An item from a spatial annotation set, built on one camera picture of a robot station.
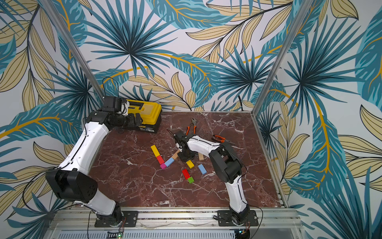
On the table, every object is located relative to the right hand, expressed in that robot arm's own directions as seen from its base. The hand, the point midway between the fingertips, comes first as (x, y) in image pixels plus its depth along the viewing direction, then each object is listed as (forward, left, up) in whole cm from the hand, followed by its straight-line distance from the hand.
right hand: (186, 157), depth 95 cm
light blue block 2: (-8, -10, 0) cm, 13 cm away
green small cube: (-14, -3, 0) cm, 15 cm away
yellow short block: (+5, +21, +1) cm, 22 cm away
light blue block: (-3, +11, +1) cm, 11 cm away
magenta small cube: (-6, +14, +1) cm, 15 cm away
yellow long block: (-4, -2, 0) cm, 5 cm away
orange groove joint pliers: (+29, -6, +1) cm, 30 cm away
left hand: (+8, +28, +25) cm, 38 cm away
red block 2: (-11, 0, 0) cm, 11 cm away
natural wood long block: (0, -9, +1) cm, 9 cm away
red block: (-2, +16, +1) cm, 17 cm away
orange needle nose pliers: (+13, -23, +1) cm, 27 cm away
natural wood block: (+1, +7, +1) cm, 7 cm away
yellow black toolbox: (+23, +23, +18) cm, 37 cm away
